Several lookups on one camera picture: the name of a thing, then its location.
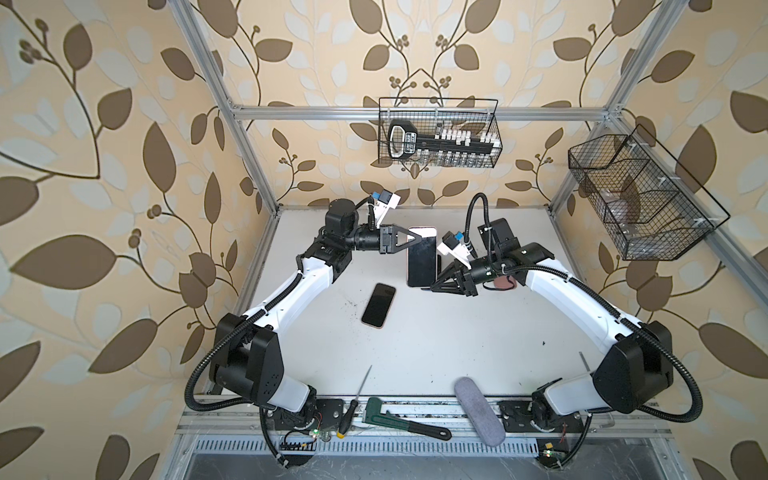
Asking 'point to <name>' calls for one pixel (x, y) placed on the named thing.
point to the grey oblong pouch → (479, 412)
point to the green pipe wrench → (375, 414)
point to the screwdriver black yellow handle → (350, 410)
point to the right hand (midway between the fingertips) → (435, 289)
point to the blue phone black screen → (438, 264)
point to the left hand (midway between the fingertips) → (422, 240)
